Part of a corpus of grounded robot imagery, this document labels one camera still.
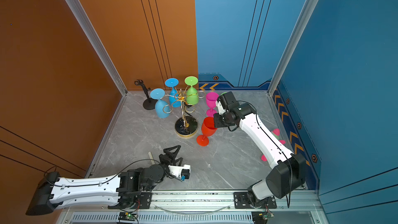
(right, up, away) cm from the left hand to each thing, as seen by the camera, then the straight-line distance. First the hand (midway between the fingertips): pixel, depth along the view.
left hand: (178, 148), depth 73 cm
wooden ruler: (-18, -9, +14) cm, 25 cm away
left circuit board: (-23, -31, -2) cm, 39 cm away
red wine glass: (+14, +8, +1) cm, 16 cm away
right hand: (+19, +12, +7) cm, 23 cm away
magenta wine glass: (+17, +25, +26) cm, 40 cm away
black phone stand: (-27, +21, +38) cm, 51 cm away
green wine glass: (+5, +26, +17) cm, 31 cm away
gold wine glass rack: (0, +7, +24) cm, 26 cm away
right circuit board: (+38, -31, -2) cm, 50 cm away
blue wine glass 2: (-4, +25, +7) cm, 26 cm away
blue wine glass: (-11, +17, +12) cm, 24 cm away
